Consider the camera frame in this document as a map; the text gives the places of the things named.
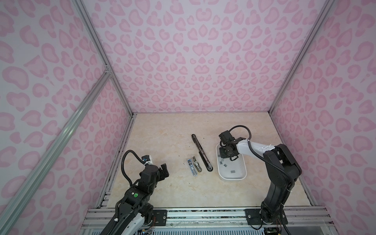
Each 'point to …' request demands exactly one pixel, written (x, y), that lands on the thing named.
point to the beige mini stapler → (197, 164)
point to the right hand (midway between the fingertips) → (225, 152)
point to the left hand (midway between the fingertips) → (159, 164)
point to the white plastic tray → (230, 170)
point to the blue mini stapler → (192, 168)
